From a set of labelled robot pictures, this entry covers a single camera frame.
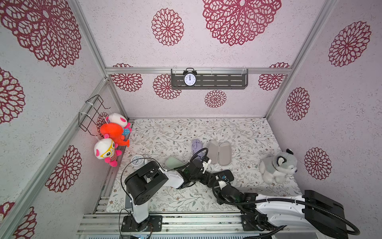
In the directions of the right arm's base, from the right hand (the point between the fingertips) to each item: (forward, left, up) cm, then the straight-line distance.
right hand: (212, 190), depth 84 cm
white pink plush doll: (+37, +58, +19) cm, 71 cm away
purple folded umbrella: (+28, +9, +3) cm, 30 cm away
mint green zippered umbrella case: (+16, +24, +2) cm, 29 cm away
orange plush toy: (+28, +59, +18) cm, 68 cm away
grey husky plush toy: (+9, -33, +13) cm, 36 cm away
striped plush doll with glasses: (+15, +59, +20) cm, 64 cm away
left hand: (+8, 0, 0) cm, 8 cm away
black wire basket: (+23, +65, +33) cm, 76 cm away
